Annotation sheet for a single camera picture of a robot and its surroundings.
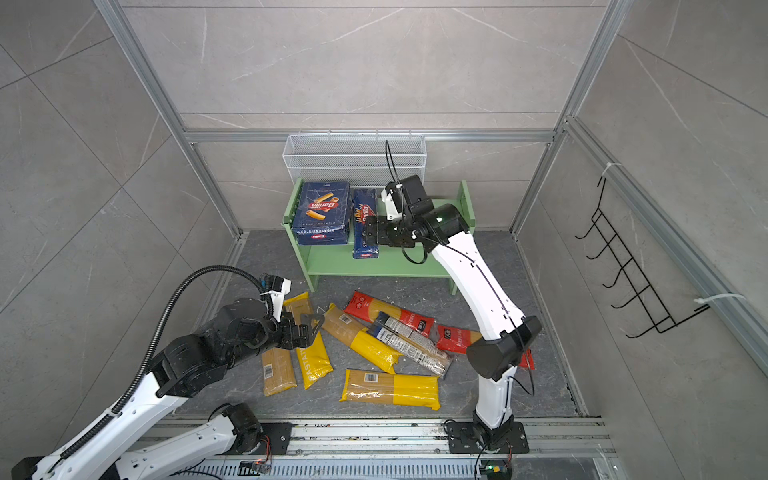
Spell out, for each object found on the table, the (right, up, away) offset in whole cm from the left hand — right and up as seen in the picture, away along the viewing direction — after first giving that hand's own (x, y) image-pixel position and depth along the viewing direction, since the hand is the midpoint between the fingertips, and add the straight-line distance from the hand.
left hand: (309, 311), depth 66 cm
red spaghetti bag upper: (+11, -5, +29) cm, 31 cm away
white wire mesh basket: (+8, +46, +34) cm, 58 cm away
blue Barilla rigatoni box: (0, +24, +13) cm, 28 cm away
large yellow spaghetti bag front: (+19, -23, +12) cm, 32 cm away
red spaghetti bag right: (+38, -12, +20) cm, 45 cm away
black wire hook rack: (+74, +3, -3) cm, 74 cm away
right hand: (+15, +19, +7) cm, 25 cm away
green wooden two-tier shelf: (+41, +29, +24) cm, 56 cm away
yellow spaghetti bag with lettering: (-3, -18, +17) cm, 25 cm away
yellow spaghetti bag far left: (-13, -20, +16) cm, 28 cm away
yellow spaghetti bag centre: (+13, -14, +20) cm, 28 cm away
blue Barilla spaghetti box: (+11, +27, +18) cm, 34 cm away
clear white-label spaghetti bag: (+27, -15, +19) cm, 36 cm away
